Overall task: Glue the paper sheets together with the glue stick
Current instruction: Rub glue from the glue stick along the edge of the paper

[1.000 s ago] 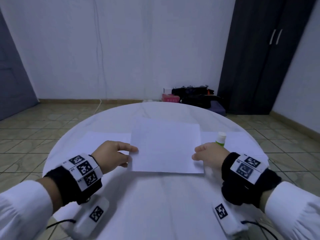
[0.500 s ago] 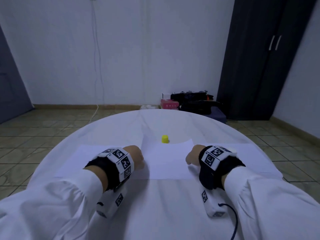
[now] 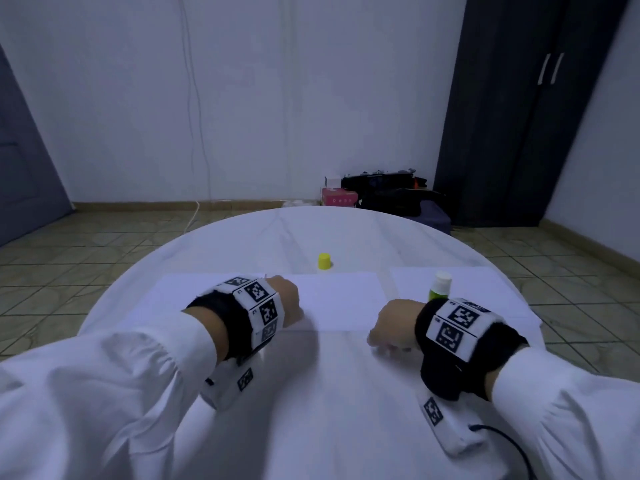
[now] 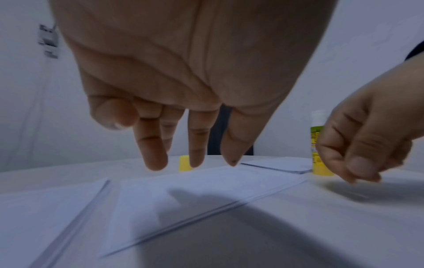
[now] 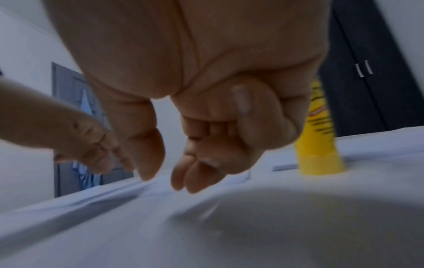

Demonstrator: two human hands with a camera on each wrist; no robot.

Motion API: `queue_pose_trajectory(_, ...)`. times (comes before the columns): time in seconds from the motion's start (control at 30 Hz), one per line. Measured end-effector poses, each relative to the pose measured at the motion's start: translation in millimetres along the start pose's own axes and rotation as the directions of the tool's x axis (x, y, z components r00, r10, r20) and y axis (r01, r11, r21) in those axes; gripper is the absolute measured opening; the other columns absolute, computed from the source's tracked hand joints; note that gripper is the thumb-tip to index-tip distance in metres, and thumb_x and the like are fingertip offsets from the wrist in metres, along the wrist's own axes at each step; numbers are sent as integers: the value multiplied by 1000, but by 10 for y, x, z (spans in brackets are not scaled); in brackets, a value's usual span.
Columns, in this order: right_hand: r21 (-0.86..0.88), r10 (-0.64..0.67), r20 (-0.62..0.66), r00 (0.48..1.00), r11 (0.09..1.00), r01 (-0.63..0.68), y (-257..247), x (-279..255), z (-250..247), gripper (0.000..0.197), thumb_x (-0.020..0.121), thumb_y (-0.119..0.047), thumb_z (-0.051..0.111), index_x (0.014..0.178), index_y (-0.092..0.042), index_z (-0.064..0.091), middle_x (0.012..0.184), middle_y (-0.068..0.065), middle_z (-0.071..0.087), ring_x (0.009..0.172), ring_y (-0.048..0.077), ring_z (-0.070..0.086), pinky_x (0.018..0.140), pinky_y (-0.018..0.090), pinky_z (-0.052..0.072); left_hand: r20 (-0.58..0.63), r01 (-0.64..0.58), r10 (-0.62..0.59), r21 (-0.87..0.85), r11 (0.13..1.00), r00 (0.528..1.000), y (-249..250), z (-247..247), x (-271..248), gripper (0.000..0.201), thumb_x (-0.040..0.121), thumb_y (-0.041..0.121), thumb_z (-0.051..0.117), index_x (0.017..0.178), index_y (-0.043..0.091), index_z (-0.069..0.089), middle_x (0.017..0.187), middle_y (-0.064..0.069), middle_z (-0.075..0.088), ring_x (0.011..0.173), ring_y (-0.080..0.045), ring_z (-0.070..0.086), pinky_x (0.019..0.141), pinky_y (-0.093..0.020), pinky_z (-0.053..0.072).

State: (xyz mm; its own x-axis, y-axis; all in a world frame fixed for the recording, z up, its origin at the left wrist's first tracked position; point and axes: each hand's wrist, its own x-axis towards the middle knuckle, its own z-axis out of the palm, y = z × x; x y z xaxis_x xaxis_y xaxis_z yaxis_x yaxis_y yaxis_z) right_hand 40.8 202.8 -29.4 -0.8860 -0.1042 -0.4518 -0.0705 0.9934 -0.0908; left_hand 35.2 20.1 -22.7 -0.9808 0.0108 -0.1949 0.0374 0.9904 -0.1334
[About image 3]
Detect person's left hand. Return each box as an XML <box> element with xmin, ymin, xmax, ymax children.
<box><xmin>262</xmin><ymin>275</ymin><xmax>305</xmax><ymax>329</ymax></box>

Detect person's right hand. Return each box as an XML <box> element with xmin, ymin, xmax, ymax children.
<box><xmin>366</xmin><ymin>299</ymin><xmax>426</xmax><ymax>354</ymax></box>

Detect single white paper sheet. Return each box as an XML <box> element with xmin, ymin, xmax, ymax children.
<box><xmin>290</xmin><ymin>271</ymin><xmax>389</xmax><ymax>332</ymax></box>

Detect yellow glue stick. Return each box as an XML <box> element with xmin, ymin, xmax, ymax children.
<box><xmin>428</xmin><ymin>271</ymin><xmax>454</xmax><ymax>302</ymax></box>

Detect white paper stack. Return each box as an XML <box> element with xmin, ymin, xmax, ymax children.
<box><xmin>390</xmin><ymin>267</ymin><xmax>543</xmax><ymax>336</ymax></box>
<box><xmin>130</xmin><ymin>273</ymin><xmax>266</xmax><ymax>326</ymax></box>

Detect person's right forearm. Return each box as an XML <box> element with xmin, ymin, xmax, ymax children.
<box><xmin>487</xmin><ymin>345</ymin><xmax>640</xmax><ymax>480</ymax></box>

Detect person's left forearm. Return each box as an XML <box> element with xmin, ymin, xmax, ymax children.
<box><xmin>0</xmin><ymin>313</ymin><xmax>219</xmax><ymax>480</ymax></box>

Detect black left wristband with markers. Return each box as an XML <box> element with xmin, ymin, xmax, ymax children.
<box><xmin>185</xmin><ymin>277</ymin><xmax>287</xmax><ymax>361</ymax></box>

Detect black wristband with markers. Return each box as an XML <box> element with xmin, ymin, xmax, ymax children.
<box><xmin>415</xmin><ymin>297</ymin><xmax>529</xmax><ymax>401</ymax></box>
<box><xmin>185</xmin><ymin>277</ymin><xmax>287</xmax><ymax>361</ymax></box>

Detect black right wristband with markers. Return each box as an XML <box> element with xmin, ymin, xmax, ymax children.
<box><xmin>415</xmin><ymin>297</ymin><xmax>529</xmax><ymax>401</ymax></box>

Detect pink box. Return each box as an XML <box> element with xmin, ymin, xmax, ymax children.
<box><xmin>321</xmin><ymin>187</ymin><xmax>359</xmax><ymax>208</ymax></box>

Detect blue suitcase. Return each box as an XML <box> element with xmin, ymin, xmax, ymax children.
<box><xmin>415</xmin><ymin>199</ymin><xmax>453</xmax><ymax>236</ymax></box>

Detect black bag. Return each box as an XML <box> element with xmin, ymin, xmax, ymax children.
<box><xmin>341</xmin><ymin>171</ymin><xmax>436</xmax><ymax>218</ymax></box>

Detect black wardrobe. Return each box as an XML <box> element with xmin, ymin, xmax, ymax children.
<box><xmin>433</xmin><ymin>0</ymin><xmax>633</xmax><ymax>228</ymax></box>

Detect grey door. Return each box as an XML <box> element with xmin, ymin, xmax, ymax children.
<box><xmin>0</xmin><ymin>45</ymin><xmax>74</xmax><ymax>246</ymax></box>

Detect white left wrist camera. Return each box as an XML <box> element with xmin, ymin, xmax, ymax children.
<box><xmin>200</xmin><ymin>355</ymin><xmax>259</xmax><ymax>411</ymax></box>

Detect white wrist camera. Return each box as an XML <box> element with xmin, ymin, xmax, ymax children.
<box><xmin>415</xmin><ymin>387</ymin><xmax>488</xmax><ymax>458</ymax></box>
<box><xmin>200</xmin><ymin>355</ymin><xmax>259</xmax><ymax>411</ymax></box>

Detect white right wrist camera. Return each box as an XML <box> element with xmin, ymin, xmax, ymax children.
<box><xmin>415</xmin><ymin>387</ymin><xmax>488</xmax><ymax>458</ymax></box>

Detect black right camera cable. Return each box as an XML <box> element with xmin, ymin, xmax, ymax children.
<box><xmin>470</xmin><ymin>423</ymin><xmax>536</xmax><ymax>480</ymax></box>

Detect white wall cable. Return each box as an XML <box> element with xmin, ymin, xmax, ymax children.
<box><xmin>178</xmin><ymin>0</ymin><xmax>211</xmax><ymax>226</ymax></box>

